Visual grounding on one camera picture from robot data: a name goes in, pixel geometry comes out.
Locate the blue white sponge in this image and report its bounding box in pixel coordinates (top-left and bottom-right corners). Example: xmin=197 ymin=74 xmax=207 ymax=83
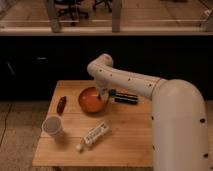
xmin=108 ymin=89 xmax=117 ymax=96

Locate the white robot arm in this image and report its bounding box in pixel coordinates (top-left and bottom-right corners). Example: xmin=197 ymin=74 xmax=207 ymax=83
xmin=87 ymin=54 xmax=210 ymax=171

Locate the orange ceramic bowl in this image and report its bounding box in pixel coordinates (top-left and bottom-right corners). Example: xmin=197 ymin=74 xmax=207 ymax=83
xmin=78 ymin=87 xmax=108 ymax=113

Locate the black rectangular case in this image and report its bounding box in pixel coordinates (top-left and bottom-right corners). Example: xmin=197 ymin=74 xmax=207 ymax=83
xmin=114 ymin=93 xmax=138 ymax=105

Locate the white toothpaste tube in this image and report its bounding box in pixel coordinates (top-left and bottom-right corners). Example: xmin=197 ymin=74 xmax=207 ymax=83
xmin=76 ymin=121 xmax=110 ymax=152

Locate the wooden table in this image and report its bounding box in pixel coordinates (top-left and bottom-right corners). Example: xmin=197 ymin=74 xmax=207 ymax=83
xmin=33 ymin=80 xmax=152 ymax=167

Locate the black office chair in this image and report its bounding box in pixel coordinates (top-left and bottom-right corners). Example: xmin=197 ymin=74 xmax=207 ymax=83
xmin=91 ymin=0 xmax=113 ymax=14
xmin=54 ymin=0 xmax=89 ymax=26

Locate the grey metal post middle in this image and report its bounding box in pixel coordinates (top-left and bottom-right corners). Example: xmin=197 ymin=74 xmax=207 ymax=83
xmin=112 ymin=0 xmax=122 ymax=33

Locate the grey metal post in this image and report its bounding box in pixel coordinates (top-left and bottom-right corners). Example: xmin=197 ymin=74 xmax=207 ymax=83
xmin=44 ymin=0 xmax=61 ymax=33
xmin=112 ymin=0 xmax=122 ymax=33

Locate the grey metal post left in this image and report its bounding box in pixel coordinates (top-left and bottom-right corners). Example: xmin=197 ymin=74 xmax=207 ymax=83
xmin=44 ymin=0 xmax=61 ymax=33

